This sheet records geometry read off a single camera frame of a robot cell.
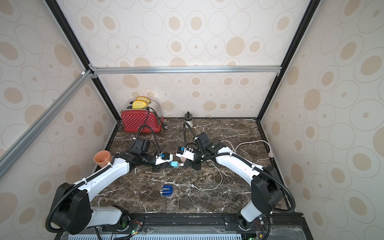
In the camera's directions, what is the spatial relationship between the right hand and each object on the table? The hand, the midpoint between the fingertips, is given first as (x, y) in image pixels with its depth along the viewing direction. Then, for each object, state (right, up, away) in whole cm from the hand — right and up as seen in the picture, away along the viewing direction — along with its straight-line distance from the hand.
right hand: (185, 165), depth 80 cm
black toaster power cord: (-18, +22, +33) cm, 43 cm away
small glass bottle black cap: (0, +28, +27) cm, 39 cm away
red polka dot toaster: (-32, +25, +23) cm, 47 cm away
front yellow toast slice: (-33, +37, +22) cm, 55 cm away
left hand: (-6, +2, -1) cm, 6 cm away
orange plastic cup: (-52, +2, +12) cm, 54 cm away
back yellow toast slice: (-32, +42, +26) cm, 59 cm away
